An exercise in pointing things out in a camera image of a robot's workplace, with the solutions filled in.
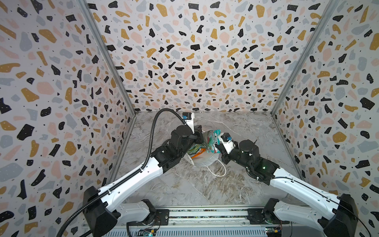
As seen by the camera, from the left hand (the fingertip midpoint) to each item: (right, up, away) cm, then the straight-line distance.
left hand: (203, 124), depth 68 cm
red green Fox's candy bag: (+5, -8, +8) cm, 12 cm away
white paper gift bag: (+2, -20, +17) cm, 26 cm away
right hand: (+6, -9, +4) cm, 11 cm away
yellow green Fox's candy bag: (-4, -15, +20) cm, 25 cm away
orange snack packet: (0, -16, +22) cm, 27 cm away
